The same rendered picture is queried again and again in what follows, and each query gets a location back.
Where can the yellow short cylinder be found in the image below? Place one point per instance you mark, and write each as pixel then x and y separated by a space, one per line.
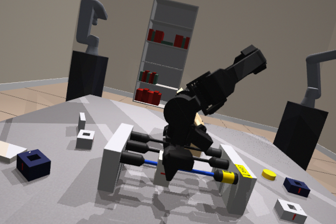
pixel 267 174

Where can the white flat bar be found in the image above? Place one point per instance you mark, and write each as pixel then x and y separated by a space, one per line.
pixel 8 152

